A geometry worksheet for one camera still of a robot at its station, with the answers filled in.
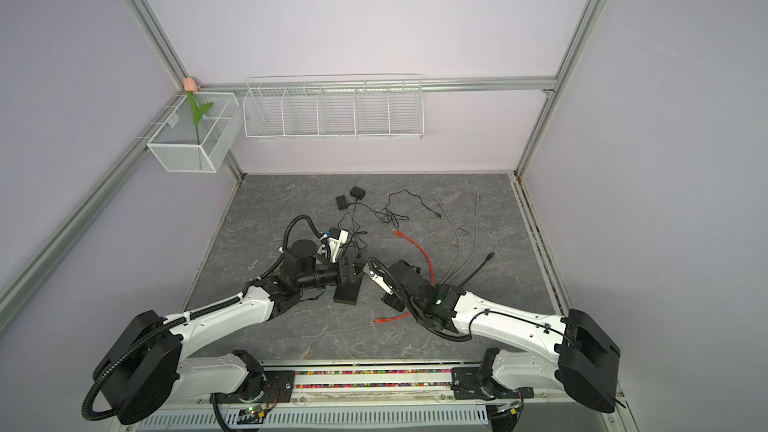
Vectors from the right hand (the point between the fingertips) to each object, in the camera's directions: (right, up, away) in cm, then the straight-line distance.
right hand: (390, 276), depth 79 cm
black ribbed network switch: (-13, -7, +8) cm, 17 cm away
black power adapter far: (-14, +24, +36) cm, 45 cm away
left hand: (-5, +2, -2) cm, 6 cm away
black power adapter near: (-19, +20, +32) cm, 42 cm away
